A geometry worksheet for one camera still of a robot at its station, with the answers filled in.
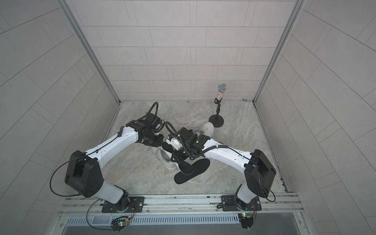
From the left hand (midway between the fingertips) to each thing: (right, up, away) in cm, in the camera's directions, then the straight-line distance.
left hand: (164, 142), depth 84 cm
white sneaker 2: (+26, +7, +8) cm, 28 cm away
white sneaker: (+1, -7, -4) cm, 8 cm away
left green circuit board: (-16, -32, -20) cm, 41 cm away
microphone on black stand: (+34, +12, +18) cm, 40 cm away
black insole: (+14, -9, -15) cm, 22 cm away
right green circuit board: (+42, -32, -18) cm, 56 cm away
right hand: (+7, -7, -10) cm, 14 cm away
